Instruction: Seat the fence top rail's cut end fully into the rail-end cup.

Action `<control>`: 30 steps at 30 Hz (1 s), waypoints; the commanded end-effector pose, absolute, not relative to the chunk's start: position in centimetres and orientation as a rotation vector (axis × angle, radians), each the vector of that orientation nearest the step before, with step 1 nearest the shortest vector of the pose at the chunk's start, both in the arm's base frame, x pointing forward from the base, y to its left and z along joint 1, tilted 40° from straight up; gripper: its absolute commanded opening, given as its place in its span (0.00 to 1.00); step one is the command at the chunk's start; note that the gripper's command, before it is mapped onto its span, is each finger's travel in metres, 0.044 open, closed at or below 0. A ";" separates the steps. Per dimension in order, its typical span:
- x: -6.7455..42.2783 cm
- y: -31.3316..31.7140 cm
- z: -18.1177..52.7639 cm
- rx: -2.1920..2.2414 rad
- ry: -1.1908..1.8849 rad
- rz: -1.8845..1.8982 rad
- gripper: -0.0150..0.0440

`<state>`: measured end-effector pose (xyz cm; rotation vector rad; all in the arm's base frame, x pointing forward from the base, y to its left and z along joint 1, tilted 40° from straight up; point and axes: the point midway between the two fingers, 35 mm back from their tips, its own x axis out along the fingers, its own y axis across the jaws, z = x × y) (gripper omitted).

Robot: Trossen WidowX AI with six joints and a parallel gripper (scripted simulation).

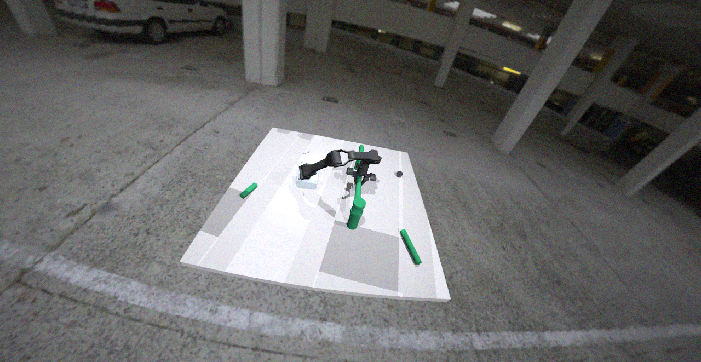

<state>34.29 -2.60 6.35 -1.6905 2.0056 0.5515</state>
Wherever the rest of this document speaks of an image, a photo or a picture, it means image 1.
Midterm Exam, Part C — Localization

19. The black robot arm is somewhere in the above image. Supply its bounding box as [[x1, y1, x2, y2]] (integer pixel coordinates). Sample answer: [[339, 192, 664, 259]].
[[299, 149, 382, 180]]

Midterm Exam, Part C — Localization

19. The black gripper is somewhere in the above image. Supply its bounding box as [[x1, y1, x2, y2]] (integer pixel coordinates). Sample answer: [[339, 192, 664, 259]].
[[346, 164, 376, 185]]

